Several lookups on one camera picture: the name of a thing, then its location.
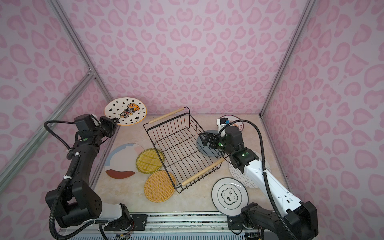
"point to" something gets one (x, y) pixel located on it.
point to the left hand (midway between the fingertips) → (117, 114)
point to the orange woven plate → (159, 185)
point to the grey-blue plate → (206, 150)
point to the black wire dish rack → (187, 157)
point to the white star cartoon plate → (129, 111)
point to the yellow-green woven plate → (150, 160)
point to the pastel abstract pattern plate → (120, 162)
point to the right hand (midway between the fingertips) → (206, 134)
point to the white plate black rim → (228, 195)
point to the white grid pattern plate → (245, 179)
